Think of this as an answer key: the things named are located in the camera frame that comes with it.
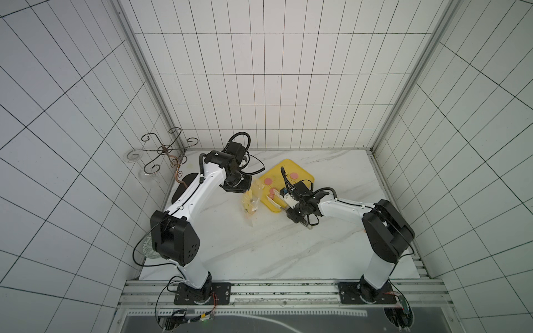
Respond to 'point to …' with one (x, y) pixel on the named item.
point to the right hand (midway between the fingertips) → (293, 206)
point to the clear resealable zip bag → (250, 200)
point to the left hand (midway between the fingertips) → (242, 193)
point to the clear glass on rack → (132, 155)
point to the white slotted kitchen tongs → (280, 207)
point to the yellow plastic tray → (284, 175)
